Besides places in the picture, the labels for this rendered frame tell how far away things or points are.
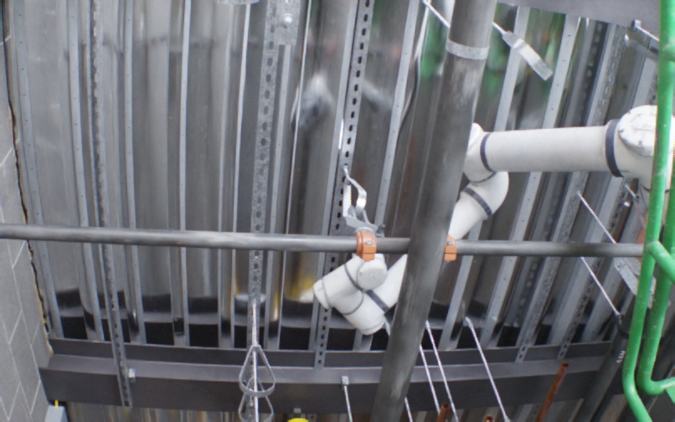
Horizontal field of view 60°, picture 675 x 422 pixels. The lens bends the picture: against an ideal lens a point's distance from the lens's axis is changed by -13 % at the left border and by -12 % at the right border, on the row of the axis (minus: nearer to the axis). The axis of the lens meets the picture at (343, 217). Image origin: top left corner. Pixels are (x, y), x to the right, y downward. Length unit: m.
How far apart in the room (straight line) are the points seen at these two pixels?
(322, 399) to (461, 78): 1.80
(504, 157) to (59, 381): 2.03
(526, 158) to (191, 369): 1.77
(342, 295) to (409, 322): 0.25
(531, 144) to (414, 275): 0.48
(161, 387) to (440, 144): 1.76
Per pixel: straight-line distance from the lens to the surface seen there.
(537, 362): 3.31
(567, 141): 1.76
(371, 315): 1.98
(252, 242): 1.65
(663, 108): 1.35
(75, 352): 3.05
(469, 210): 2.02
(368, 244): 1.65
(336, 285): 1.90
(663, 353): 2.85
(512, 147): 1.85
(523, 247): 1.82
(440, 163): 1.50
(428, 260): 1.63
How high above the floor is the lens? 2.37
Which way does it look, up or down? 57 degrees up
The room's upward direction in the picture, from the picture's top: 12 degrees counter-clockwise
